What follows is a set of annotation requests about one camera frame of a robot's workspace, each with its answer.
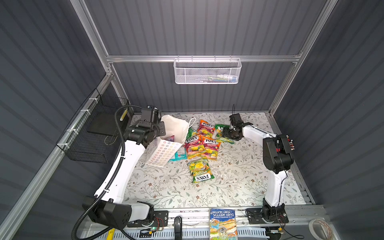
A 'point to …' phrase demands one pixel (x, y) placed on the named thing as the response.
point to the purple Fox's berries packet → (170, 138)
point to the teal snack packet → (180, 154)
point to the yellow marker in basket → (123, 115)
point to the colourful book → (222, 224)
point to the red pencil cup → (290, 142)
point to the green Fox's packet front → (200, 170)
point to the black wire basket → (92, 136)
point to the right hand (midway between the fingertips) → (228, 135)
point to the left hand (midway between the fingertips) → (159, 126)
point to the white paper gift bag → (161, 151)
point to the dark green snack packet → (191, 133)
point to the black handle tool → (178, 223)
